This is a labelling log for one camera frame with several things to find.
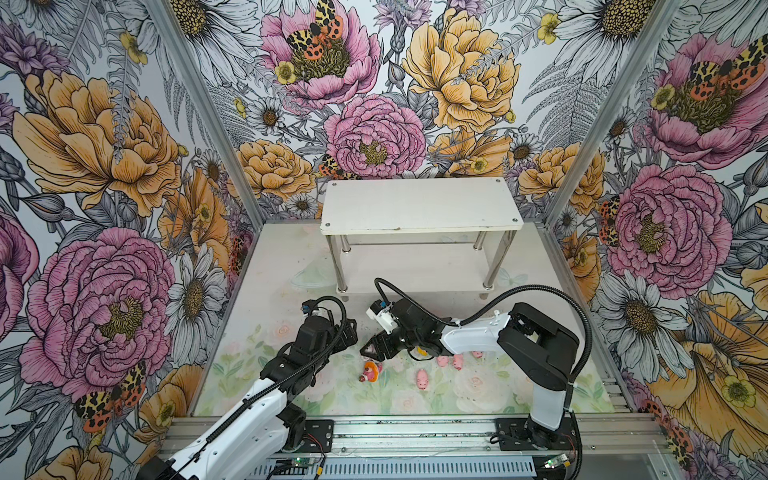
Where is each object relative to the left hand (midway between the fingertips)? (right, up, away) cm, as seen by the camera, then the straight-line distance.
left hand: (342, 335), depth 84 cm
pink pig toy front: (+22, -11, -3) cm, 25 cm away
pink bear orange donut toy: (+8, -9, -3) cm, 12 cm away
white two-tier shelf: (+26, +29, +32) cm, 50 cm away
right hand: (+8, -5, 0) cm, 10 cm away
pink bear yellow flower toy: (+21, 0, -14) cm, 25 cm away
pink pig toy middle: (+32, -8, +1) cm, 33 cm away
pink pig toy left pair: (+28, -7, +1) cm, 29 cm away
